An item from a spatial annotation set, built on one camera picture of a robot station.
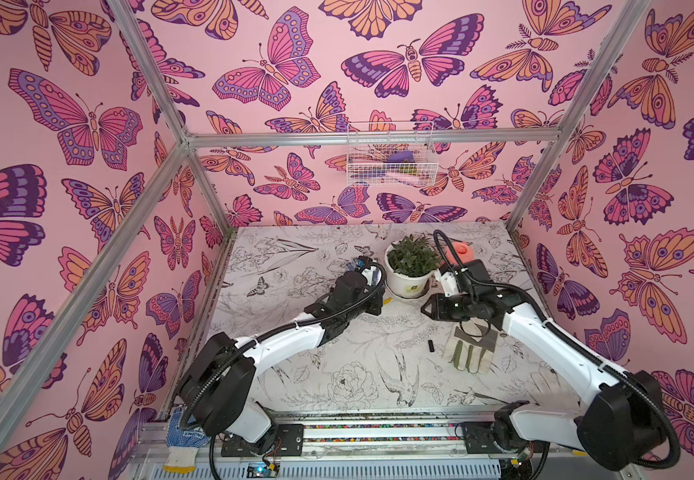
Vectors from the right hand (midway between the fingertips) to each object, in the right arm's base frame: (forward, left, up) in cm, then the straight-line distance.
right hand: (427, 305), depth 81 cm
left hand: (+4, +11, +3) cm, 12 cm away
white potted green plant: (+12, +4, +3) cm, 13 cm away
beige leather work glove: (-5, -15, -15) cm, 21 cm away
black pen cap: (-5, -3, -15) cm, 16 cm away
